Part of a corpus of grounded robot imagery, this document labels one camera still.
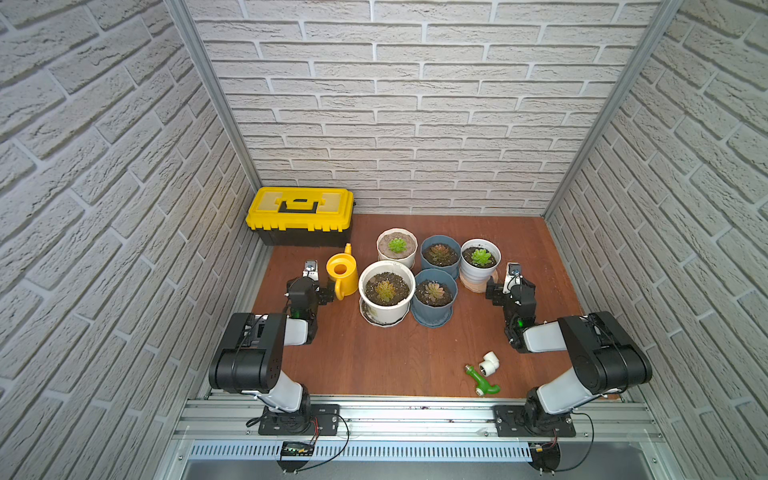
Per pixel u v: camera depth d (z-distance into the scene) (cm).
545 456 69
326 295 87
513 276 78
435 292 87
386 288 86
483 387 78
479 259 95
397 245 95
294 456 72
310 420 72
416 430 74
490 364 81
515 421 73
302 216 97
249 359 45
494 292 85
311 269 81
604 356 46
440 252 97
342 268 90
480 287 95
